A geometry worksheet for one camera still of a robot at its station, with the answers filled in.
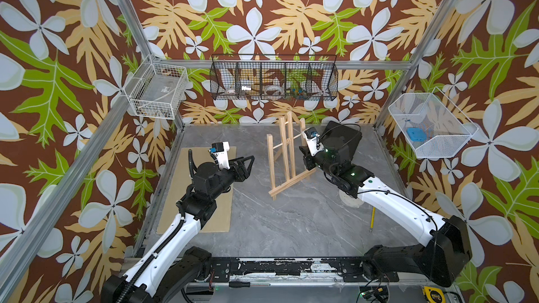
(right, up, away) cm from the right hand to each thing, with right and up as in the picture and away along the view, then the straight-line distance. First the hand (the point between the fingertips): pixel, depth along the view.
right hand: (301, 145), depth 79 cm
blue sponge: (+47, +4, +4) cm, 47 cm away
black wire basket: (-10, +32, +19) cm, 38 cm away
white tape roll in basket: (-10, +26, +20) cm, 35 cm away
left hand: (-19, -4, -5) cm, 20 cm away
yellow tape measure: (+42, -49, -11) cm, 66 cm away
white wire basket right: (+53, +8, +3) cm, 54 cm away
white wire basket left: (-58, +22, +6) cm, 63 cm away
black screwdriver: (-22, -48, -8) cm, 54 cm away
